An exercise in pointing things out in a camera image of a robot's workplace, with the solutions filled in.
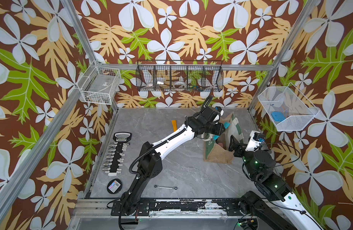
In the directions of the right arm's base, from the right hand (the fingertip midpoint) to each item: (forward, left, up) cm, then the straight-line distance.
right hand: (237, 137), depth 69 cm
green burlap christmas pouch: (-1, +7, -12) cm, 14 cm away
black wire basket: (+48, +28, +4) cm, 56 cm away
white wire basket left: (+33, +76, +7) cm, 84 cm away
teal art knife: (+13, +1, -6) cm, 14 cm away
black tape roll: (-16, +65, -27) cm, 72 cm away
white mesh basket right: (+20, -35, -1) cm, 40 cm away
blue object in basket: (+15, -28, -2) cm, 32 cm away
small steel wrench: (-16, +31, -28) cm, 45 cm away
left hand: (+9, +3, -4) cm, 10 cm away
